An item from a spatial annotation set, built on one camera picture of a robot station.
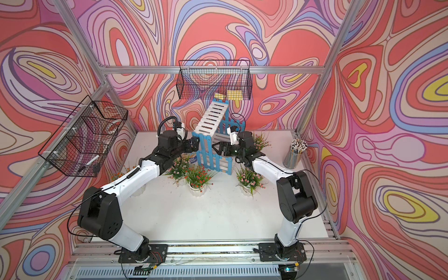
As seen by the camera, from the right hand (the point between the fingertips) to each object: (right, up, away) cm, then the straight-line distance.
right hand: (218, 150), depth 88 cm
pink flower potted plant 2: (+15, -14, -8) cm, 22 cm away
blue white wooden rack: (-2, +11, -3) cm, 12 cm away
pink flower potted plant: (-20, -11, -5) cm, 23 cm away
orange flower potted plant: (-61, -14, +17) cm, 65 cm away
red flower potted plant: (-9, -14, -6) cm, 17 cm away
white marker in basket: (-54, -4, -14) cm, 56 cm away
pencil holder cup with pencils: (+41, -4, +7) cm, 42 cm away
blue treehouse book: (-15, -5, +14) cm, 21 cm away
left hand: (-12, +6, -3) cm, 13 cm away
